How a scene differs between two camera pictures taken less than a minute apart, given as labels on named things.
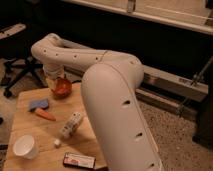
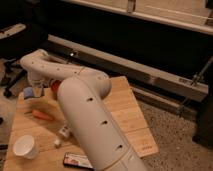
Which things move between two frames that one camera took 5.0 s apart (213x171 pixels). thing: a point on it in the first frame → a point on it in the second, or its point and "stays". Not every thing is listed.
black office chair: x=20 y=22 stays
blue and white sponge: x=38 y=103 → x=28 y=92
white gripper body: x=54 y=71 → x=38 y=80
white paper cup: x=25 y=146 stays
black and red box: x=79 y=160 stays
